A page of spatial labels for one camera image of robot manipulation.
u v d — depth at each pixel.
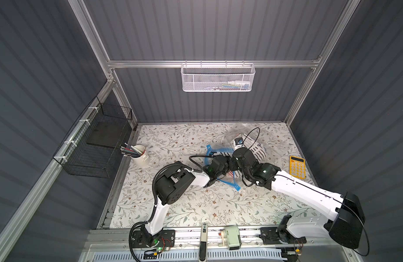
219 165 0.74
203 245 0.69
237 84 0.91
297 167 0.96
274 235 0.74
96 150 0.73
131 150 0.92
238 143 0.68
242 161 0.57
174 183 0.54
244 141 0.66
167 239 0.72
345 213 0.41
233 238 0.69
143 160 0.92
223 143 1.07
